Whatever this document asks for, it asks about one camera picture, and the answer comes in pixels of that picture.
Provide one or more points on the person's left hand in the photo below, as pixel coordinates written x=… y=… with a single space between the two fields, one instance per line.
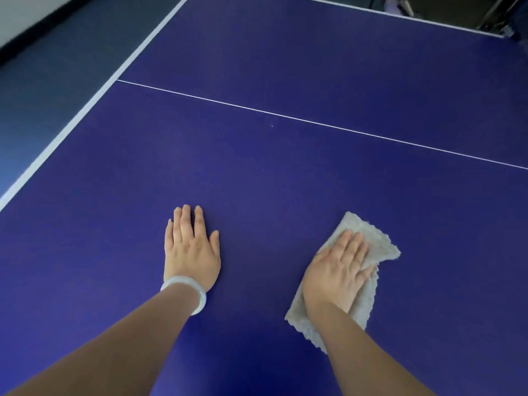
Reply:
x=192 y=255

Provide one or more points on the person's right hand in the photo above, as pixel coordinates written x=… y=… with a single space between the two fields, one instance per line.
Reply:
x=334 y=280

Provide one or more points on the grey cleaning cloth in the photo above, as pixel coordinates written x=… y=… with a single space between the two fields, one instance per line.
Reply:
x=371 y=235

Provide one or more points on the person's right forearm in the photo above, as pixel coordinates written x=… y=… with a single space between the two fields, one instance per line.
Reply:
x=363 y=354

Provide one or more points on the person's left forearm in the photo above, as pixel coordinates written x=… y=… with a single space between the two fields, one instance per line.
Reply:
x=115 y=346

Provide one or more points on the white jade bangle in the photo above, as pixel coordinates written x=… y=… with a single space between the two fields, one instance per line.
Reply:
x=183 y=280

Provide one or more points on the blue table tennis table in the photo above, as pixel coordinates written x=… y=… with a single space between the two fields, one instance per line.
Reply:
x=247 y=160

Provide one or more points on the black floor mat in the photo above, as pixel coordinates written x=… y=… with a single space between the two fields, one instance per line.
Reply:
x=445 y=8

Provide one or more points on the black fitness machine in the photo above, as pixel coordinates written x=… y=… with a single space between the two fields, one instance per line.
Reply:
x=495 y=12

